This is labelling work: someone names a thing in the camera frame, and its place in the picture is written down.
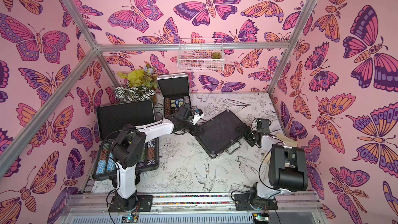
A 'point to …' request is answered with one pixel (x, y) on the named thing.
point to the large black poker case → (111, 117)
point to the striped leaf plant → (130, 94)
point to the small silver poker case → (175, 90)
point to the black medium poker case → (221, 134)
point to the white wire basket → (200, 54)
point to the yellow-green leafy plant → (146, 77)
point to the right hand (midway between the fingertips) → (242, 131)
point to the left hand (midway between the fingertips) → (203, 129)
